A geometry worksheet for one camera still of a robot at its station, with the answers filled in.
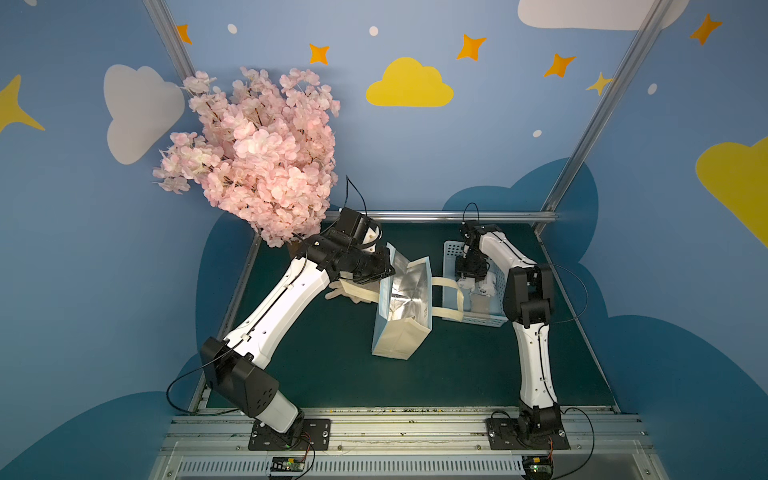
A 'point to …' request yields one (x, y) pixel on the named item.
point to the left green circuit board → (287, 464)
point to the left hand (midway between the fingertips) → (396, 266)
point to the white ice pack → (481, 298)
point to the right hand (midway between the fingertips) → (468, 275)
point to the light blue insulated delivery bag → (405, 311)
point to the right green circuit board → (538, 467)
